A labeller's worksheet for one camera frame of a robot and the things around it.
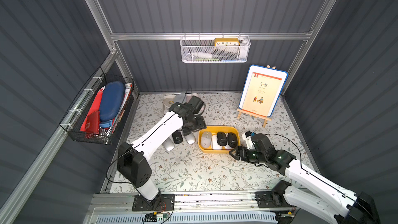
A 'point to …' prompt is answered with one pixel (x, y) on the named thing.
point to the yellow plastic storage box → (214, 130)
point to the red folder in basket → (91, 124)
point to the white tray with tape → (168, 99)
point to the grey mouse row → (206, 139)
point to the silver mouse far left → (168, 144)
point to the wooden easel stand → (265, 118)
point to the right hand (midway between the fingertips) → (236, 152)
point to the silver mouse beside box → (190, 138)
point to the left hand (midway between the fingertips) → (200, 129)
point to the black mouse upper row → (177, 137)
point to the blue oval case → (112, 96)
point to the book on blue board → (262, 89)
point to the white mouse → (215, 145)
